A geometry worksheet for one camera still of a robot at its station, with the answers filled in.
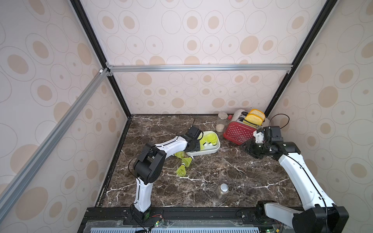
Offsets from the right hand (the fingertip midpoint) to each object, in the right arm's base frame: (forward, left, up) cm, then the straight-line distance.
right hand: (240, 148), depth 78 cm
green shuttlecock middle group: (-1, +29, -15) cm, 33 cm away
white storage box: (+9, +16, -16) cm, 24 cm away
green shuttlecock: (+16, +18, -14) cm, 28 cm away
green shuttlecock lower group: (-6, +33, -18) cm, 38 cm away
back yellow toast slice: (+24, -14, +3) cm, 28 cm away
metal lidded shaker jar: (-19, +10, -8) cm, 24 cm away
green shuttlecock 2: (+16, +12, -12) cm, 23 cm away
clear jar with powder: (+27, +7, -9) cm, 29 cm away
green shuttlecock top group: (+3, +34, -14) cm, 37 cm away
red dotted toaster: (+16, -3, -6) cm, 18 cm away
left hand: (+9, +22, -13) cm, 27 cm away
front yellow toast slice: (+20, -11, +2) cm, 23 cm away
